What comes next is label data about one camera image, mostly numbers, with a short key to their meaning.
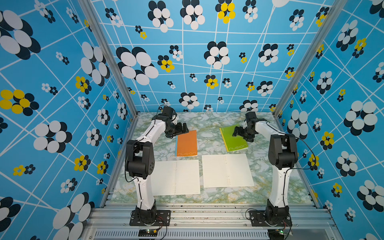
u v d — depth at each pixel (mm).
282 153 578
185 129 866
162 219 723
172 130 811
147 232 721
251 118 850
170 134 832
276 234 695
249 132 883
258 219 724
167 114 770
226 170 893
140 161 522
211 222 725
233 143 1016
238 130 959
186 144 990
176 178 869
